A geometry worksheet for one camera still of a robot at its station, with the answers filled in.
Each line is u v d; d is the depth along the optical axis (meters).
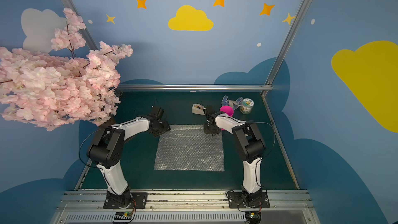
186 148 0.93
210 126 0.76
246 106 1.05
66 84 0.52
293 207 0.73
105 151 0.50
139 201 0.74
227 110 1.11
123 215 0.73
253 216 0.73
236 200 0.74
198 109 1.08
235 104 1.13
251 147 0.52
